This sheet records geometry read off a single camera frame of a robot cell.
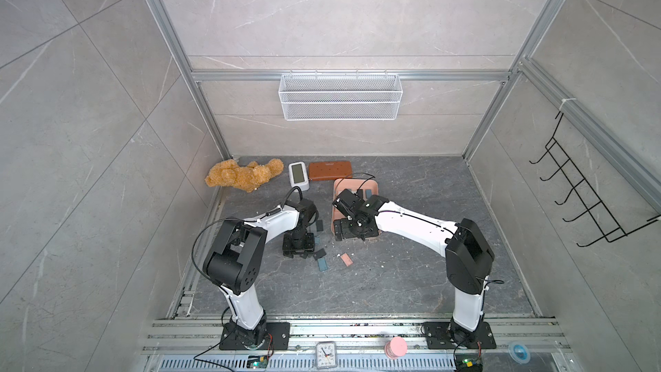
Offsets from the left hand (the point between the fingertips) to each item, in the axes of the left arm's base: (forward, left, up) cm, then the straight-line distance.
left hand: (306, 251), depth 91 cm
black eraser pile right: (-1, -5, 0) cm, 5 cm away
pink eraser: (-4, -14, +1) cm, 15 cm away
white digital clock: (+32, +5, +4) cm, 32 cm away
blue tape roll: (-32, -62, 0) cm, 70 cm away
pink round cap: (-31, -25, +9) cm, 41 cm away
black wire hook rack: (+1, -79, +31) cm, 84 cm away
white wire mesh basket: (+51, -14, +29) cm, 61 cm away
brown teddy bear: (+26, +23, +11) cm, 36 cm away
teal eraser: (+25, -25, 0) cm, 35 cm away
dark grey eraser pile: (+10, -5, 0) cm, 11 cm away
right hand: (+3, -16, +7) cm, 18 cm away
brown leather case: (+37, -9, +1) cm, 39 cm away
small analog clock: (-31, -7, +3) cm, 32 cm away
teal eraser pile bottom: (-5, -6, 0) cm, 8 cm away
